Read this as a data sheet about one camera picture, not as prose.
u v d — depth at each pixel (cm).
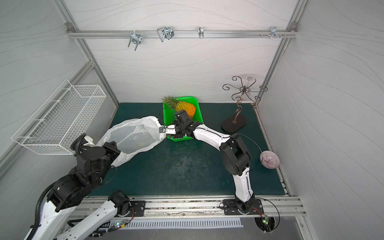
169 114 113
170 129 76
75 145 47
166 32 77
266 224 72
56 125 67
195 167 88
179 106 104
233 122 107
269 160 88
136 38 78
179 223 70
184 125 70
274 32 76
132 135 101
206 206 75
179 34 79
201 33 78
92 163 43
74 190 40
